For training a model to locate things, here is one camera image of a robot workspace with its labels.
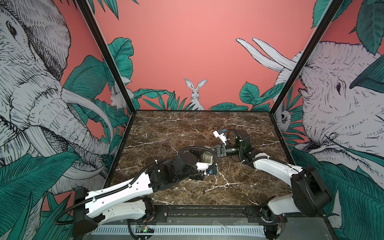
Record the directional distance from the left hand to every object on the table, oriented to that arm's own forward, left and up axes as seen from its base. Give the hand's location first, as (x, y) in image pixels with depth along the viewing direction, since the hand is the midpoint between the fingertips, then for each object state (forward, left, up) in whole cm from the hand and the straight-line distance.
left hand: (202, 155), depth 68 cm
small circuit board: (-25, +29, -24) cm, 46 cm away
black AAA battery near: (-9, -1, -25) cm, 26 cm away
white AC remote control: (+1, -2, -5) cm, 6 cm away
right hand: (+2, -2, -3) cm, 4 cm away
